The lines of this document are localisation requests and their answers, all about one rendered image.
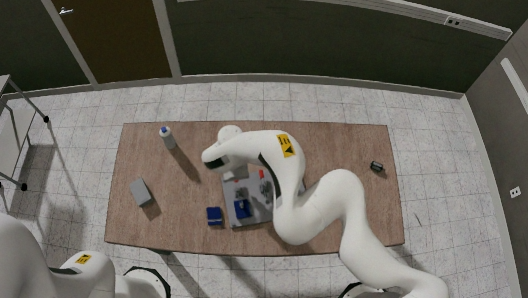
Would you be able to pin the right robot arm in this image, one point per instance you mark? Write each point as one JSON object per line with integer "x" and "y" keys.
{"x": 338, "y": 194}

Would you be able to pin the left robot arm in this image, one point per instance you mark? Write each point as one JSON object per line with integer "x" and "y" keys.
{"x": 24, "y": 272}

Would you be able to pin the white bottle with blue cap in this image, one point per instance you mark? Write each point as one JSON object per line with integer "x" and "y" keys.
{"x": 167, "y": 137}

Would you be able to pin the blue rectangular plate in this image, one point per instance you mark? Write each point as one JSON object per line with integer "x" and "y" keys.
{"x": 242, "y": 213}

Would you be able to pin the blue rectangular block with slot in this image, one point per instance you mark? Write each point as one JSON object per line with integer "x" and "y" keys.
{"x": 214, "y": 216}

